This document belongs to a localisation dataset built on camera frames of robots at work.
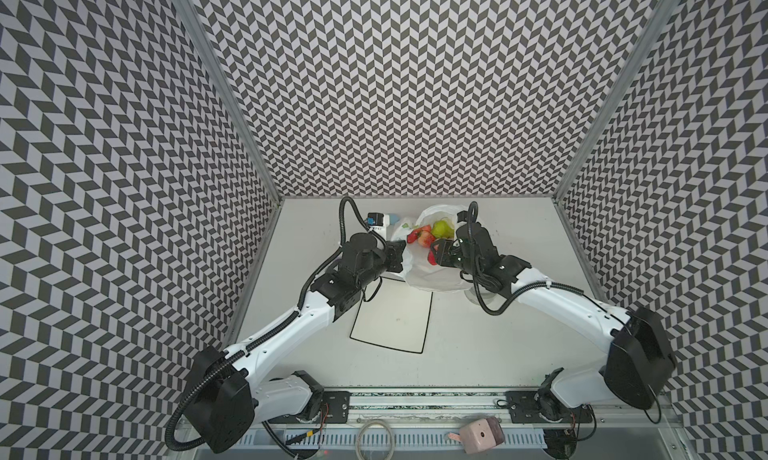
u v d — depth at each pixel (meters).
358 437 0.69
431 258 0.81
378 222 0.66
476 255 0.60
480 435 0.63
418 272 0.97
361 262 0.57
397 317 0.87
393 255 0.67
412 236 1.02
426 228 1.05
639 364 0.41
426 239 1.02
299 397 0.61
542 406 0.65
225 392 0.38
